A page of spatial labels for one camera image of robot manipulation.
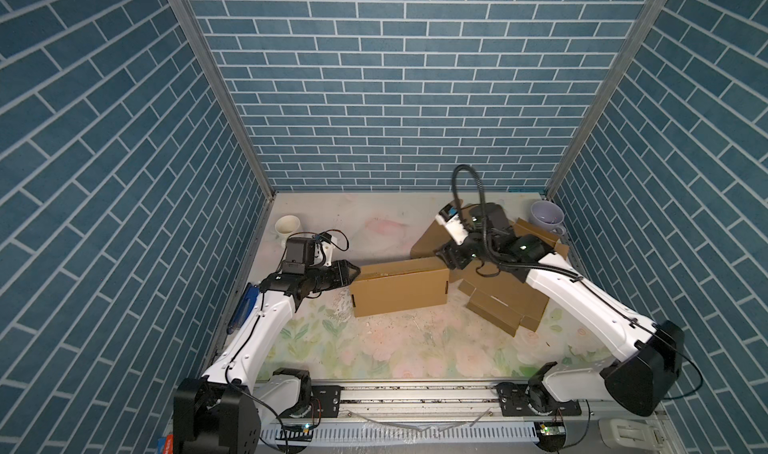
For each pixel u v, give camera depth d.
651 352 0.40
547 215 1.11
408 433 0.71
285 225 1.00
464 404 0.75
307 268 0.67
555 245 1.02
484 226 0.57
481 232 0.57
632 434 0.68
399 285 0.81
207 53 0.82
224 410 0.39
